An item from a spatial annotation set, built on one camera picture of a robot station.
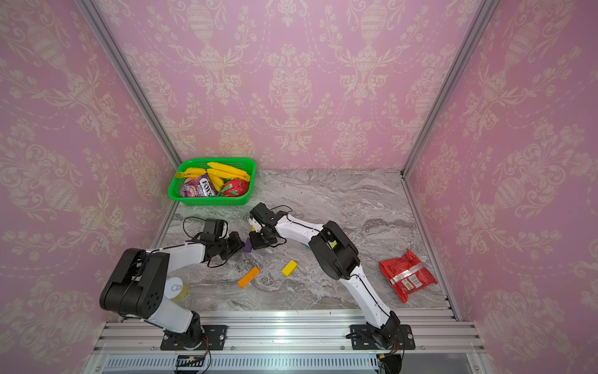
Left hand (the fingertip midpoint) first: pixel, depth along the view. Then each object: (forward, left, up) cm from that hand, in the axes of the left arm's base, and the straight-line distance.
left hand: (247, 243), depth 95 cm
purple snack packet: (+25, +26, +6) cm, 36 cm away
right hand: (-4, -1, 0) cm, 4 cm away
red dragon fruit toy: (+24, +8, +7) cm, 27 cm away
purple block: (-1, -1, 0) cm, 2 cm away
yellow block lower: (-10, -18, 0) cm, 20 cm away
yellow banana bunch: (+33, +19, +9) cm, 39 cm away
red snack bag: (-13, -60, +4) cm, 62 cm away
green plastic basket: (+39, +5, +8) cm, 40 cm away
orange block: (-15, -1, -1) cm, 15 cm away
